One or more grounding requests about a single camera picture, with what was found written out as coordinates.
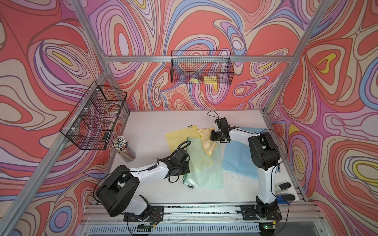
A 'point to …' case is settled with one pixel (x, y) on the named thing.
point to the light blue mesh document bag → (253, 130)
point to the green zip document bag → (205, 172)
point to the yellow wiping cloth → (208, 145)
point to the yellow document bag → (175, 137)
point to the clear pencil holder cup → (121, 144)
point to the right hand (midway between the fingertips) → (212, 140)
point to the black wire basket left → (90, 125)
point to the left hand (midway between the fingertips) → (190, 170)
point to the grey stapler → (283, 188)
